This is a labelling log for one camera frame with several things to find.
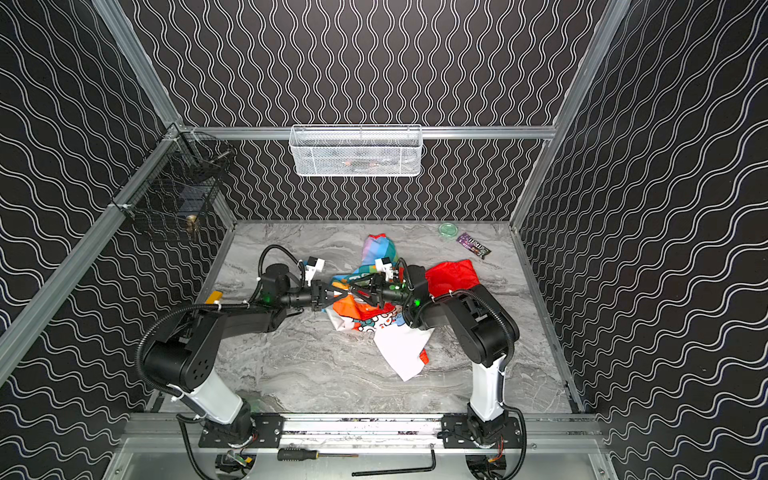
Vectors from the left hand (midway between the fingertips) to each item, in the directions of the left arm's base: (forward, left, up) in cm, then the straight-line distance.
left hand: (354, 298), depth 81 cm
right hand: (+3, +1, -1) cm, 4 cm away
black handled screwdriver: (-34, +9, -14) cm, 38 cm away
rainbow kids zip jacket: (-6, -13, -15) cm, 21 cm away
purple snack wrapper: (+35, -39, -15) cm, 54 cm away
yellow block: (+8, +50, -14) cm, 52 cm away
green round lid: (+41, -31, -14) cm, 53 cm away
